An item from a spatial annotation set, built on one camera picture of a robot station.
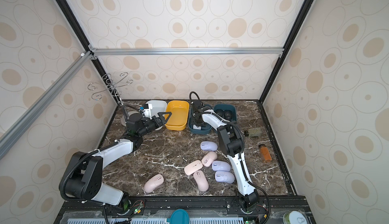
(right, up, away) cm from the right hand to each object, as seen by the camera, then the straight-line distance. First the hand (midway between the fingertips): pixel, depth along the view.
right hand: (202, 121), depth 106 cm
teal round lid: (-11, -39, -41) cm, 58 cm away
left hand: (-17, +5, -24) cm, 30 cm away
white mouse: (-4, -4, -5) cm, 8 cm away
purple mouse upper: (+4, -14, -14) cm, 20 cm away
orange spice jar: (+37, -18, -18) cm, 45 cm away
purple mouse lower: (+11, -28, -26) cm, 40 cm away
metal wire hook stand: (-51, +20, -23) cm, 59 cm away
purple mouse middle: (+10, -23, -23) cm, 34 cm away
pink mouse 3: (-1, -30, -27) cm, 40 cm away
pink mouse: (+3, -20, -20) cm, 28 cm away
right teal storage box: (+20, +11, +13) cm, 27 cm away
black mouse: (+19, +5, +2) cm, 20 cm away
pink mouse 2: (-6, -25, -21) cm, 33 cm away
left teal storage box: (+2, -5, -9) cm, 10 cm away
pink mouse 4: (-26, -30, -28) cm, 49 cm away
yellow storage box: (-16, +2, -1) cm, 16 cm away
